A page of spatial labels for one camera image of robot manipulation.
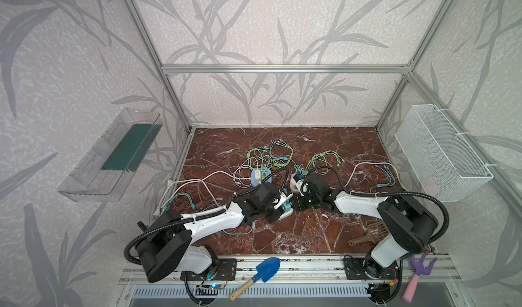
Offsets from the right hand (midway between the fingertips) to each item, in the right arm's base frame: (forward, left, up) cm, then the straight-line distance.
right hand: (291, 197), depth 90 cm
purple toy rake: (-28, -46, -2) cm, 54 cm away
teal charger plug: (-6, +3, +5) cm, 8 cm away
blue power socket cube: (+7, +15, +8) cm, 18 cm away
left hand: (-4, +4, +5) cm, 8 cm away
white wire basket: (-4, -46, +33) cm, 57 cm away
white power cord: (+21, -45, -3) cm, 49 cm away
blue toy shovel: (-28, +11, -1) cm, 30 cm away
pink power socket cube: (0, -1, +10) cm, 10 cm away
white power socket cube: (-8, +3, +1) cm, 9 cm away
